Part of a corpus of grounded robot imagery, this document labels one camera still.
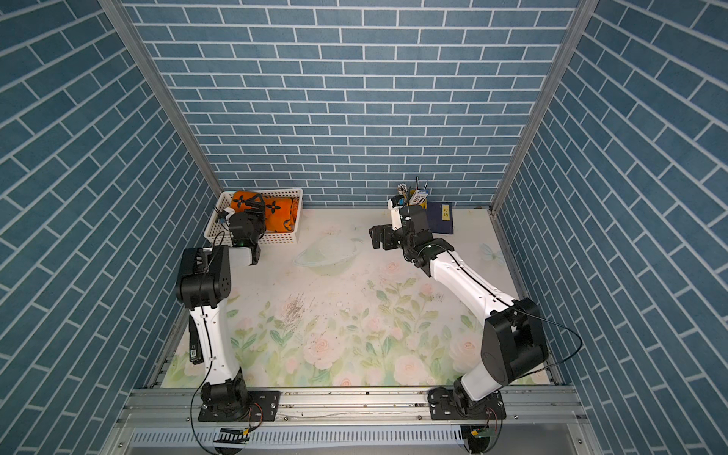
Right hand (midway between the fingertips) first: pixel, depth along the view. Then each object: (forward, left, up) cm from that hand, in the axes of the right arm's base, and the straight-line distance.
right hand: (387, 228), depth 85 cm
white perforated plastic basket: (+10, +66, -18) cm, 69 cm away
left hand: (+16, +44, -6) cm, 47 cm away
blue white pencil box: (+21, -10, -6) cm, 24 cm away
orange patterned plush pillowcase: (+16, +42, -13) cm, 47 cm away
